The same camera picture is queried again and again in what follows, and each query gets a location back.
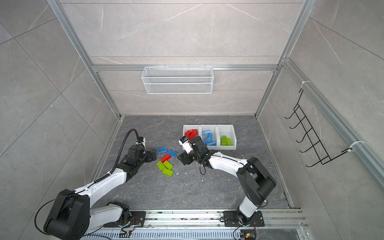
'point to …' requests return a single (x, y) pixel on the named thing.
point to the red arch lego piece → (191, 133)
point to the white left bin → (186, 127)
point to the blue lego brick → (213, 143)
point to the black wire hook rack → (323, 156)
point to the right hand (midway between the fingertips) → (183, 152)
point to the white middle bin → (214, 130)
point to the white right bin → (227, 130)
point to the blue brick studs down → (173, 154)
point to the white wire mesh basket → (178, 80)
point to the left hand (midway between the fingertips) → (148, 146)
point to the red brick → (166, 157)
